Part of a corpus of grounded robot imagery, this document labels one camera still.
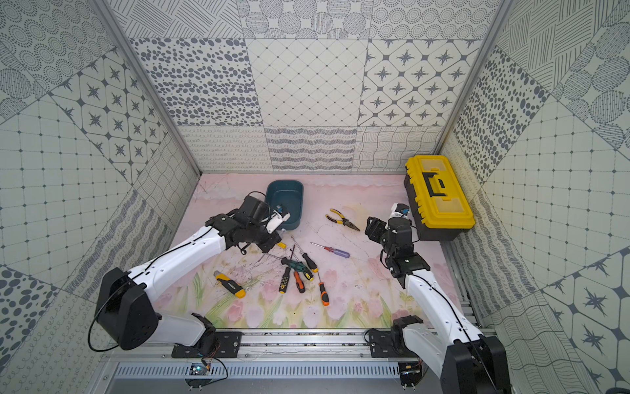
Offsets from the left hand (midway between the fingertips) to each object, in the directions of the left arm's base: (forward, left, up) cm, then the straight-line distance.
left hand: (277, 232), depth 83 cm
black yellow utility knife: (-14, +17, -13) cm, 25 cm away
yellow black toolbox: (+12, -59, +1) cm, 60 cm away
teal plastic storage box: (+29, +1, -14) cm, 32 cm away
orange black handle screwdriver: (-16, -16, -14) cm, 27 cm away
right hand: (+4, -34, 0) cm, 34 cm away
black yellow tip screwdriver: (-3, -9, -15) cm, 18 cm away
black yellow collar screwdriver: (-12, -2, -14) cm, 18 cm away
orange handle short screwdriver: (-14, -8, -14) cm, 21 cm away
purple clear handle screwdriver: (0, -21, -14) cm, 25 cm away
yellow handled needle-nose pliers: (+15, -24, -15) cm, 32 cm away
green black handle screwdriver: (-7, -6, -11) cm, 15 cm away
